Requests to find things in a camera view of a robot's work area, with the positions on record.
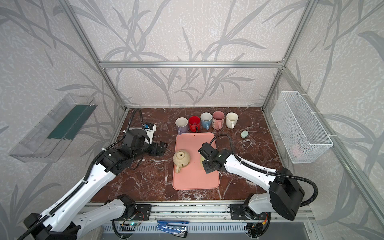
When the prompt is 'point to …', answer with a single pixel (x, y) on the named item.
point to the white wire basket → (302, 138)
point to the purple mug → (182, 124)
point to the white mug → (231, 119)
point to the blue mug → (206, 120)
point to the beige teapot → (181, 158)
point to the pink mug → (218, 119)
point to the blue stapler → (177, 228)
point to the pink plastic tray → (193, 176)
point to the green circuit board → (129, 224)
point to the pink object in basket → (297, 151)
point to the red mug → (194, 122)
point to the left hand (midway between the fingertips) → (162, 139)
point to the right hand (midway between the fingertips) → (208, 160)
